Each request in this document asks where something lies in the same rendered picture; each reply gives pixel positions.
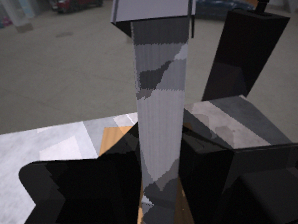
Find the light wooden board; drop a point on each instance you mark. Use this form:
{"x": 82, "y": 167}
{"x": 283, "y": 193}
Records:
{"x": 182, "y": 212}

